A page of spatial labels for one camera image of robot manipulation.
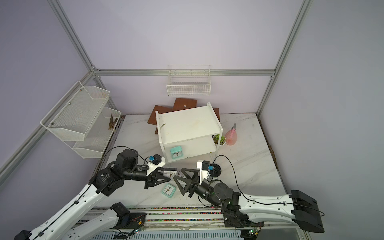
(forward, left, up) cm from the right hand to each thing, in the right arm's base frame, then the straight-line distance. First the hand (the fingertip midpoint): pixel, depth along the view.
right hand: (177, 176), depth 63 cm
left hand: (+1, +5, -3) cm, 6 cm away
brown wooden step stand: (+49, +2, -1) cm, 49 cm away
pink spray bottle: (+31, -30, -13) cm, 45 cm away
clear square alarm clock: (+1, +3, +2) cm, 4 cm away
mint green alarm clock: (+1, +8, -23) cm, 24 cm away
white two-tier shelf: (+20, -8, +8) cm, 23 cm away
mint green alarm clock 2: (+14, +2, -5) cm, 15 cm away
